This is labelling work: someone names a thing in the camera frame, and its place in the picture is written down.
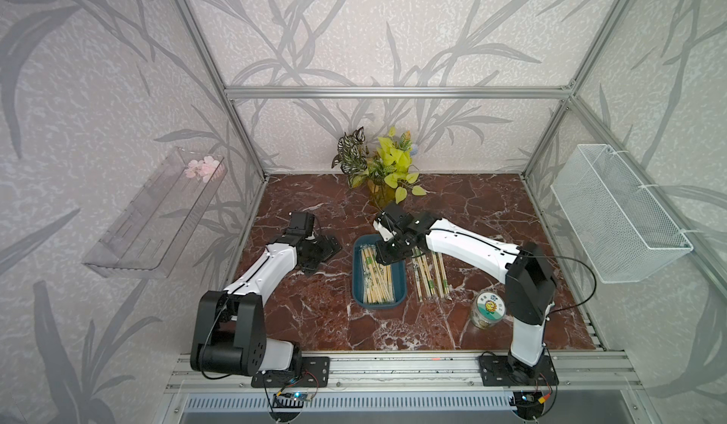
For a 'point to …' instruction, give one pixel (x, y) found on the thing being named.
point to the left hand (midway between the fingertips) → (334, 253)
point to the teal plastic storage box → (399, 277)
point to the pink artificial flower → (205, 170)
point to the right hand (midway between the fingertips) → (378, 256)
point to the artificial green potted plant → (388, 171)
